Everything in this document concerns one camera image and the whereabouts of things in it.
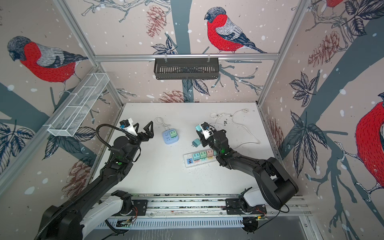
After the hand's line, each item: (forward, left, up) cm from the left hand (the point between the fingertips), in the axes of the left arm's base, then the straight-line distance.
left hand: (144, 122), depth 75 cm
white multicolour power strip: (-11, -22, -24) cm, 35 cm away
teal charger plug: (+2, -27, -24) cm, 36 cm away
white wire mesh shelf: (+6, +36, +3) cm, 36 cm away
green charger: (-9, -31, -20) cm, 38 cm away
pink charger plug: (-8, -35, -20) cm, 41 cm away
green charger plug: (+6, -12, -20) cm, 24 cm away
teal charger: (+2, -28, -8) cm, 30 cm away
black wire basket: (+49, -20, +1) cm, 53 cm away
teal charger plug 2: (-10, -27, -20) cm, 35 cm away
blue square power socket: (+4, -8, -25) cm, 27 cm away
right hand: (+2, -29, -11) cm, 31 cm away
